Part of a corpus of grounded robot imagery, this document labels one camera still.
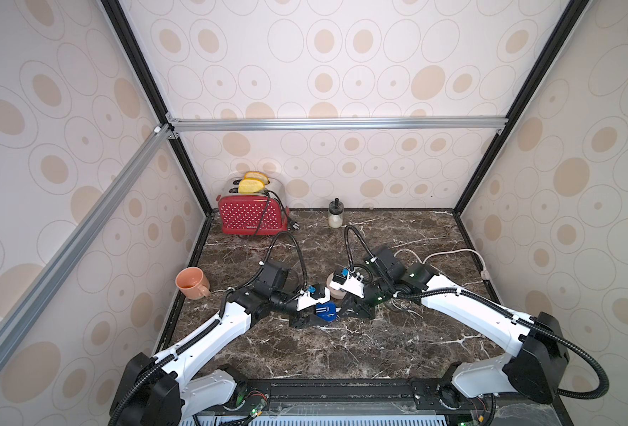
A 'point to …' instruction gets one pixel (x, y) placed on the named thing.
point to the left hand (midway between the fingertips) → (328, 310)
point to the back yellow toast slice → (254, 174)
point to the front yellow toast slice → (250, 185)
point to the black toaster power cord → (294, 224)
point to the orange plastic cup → (192, 283)
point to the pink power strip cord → (484, 273)
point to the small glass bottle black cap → (335, 214)
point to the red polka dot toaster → (252, 214)
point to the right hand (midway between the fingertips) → (340, 315)
